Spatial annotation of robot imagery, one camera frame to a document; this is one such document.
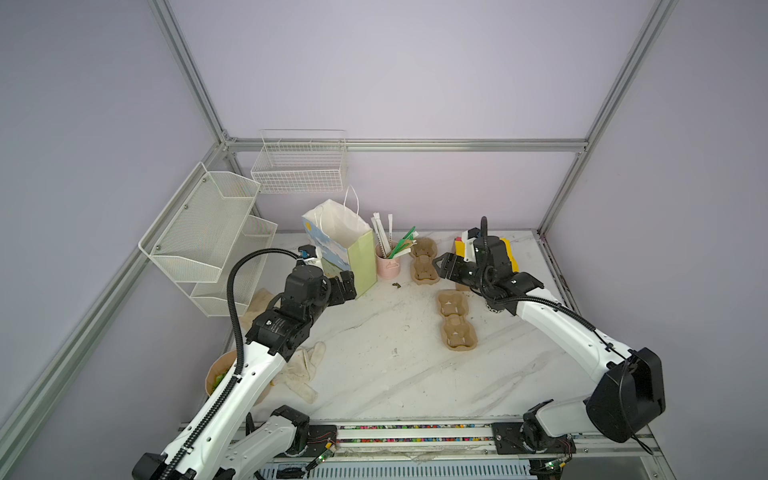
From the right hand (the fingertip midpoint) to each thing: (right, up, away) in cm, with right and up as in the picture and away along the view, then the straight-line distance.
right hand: (438, 262), depth 81 cm
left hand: (-27, -4, -8) cm, 28 cm away
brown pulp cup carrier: (+8, -22, +12) cm, 26 cm away
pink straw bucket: (-14, -2, +22) cm, 26 cm away
